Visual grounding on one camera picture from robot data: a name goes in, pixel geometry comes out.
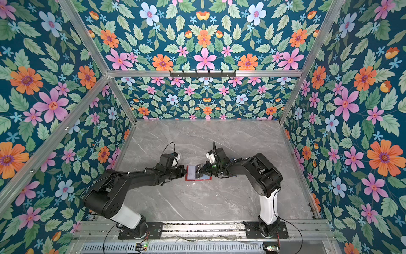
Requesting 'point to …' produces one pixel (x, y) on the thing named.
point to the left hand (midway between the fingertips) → (189, 170)
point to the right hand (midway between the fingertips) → (202, 168)
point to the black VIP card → (197, 173)
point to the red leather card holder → (190, 174)
